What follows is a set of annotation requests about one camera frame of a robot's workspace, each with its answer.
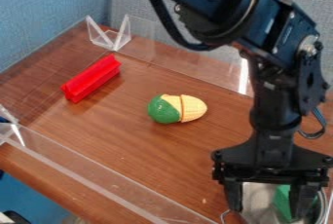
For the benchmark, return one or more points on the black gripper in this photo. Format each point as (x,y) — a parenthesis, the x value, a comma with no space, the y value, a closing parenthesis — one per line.
(272,159)

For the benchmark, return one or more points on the green block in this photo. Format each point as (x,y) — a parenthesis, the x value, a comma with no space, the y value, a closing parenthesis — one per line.
(284,210)

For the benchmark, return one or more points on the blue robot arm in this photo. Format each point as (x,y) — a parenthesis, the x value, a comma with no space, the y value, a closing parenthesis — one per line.
(276,37)

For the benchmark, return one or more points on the metal pot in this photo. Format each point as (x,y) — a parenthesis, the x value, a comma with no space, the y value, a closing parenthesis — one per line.
(260,211)

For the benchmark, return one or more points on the red plastic block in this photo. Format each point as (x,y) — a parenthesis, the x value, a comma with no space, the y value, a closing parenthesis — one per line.
(86,82)

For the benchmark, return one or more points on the green and yellow toy corn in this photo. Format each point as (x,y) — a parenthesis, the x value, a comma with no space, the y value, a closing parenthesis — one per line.
(170,109)

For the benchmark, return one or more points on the clear acrylic back barrier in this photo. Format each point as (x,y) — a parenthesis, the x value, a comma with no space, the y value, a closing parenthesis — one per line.
(218,67)

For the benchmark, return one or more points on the clear acrylic barrier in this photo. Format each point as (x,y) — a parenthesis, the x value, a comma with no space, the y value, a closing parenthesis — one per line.
(70,166)
(218,67)

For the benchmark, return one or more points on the clear acrylic front barrier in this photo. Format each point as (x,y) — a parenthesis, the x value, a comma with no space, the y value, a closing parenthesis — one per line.
(70,166)

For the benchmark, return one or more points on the clear acrylic corner bracket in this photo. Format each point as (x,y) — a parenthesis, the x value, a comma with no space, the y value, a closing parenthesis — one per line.
(109,39)

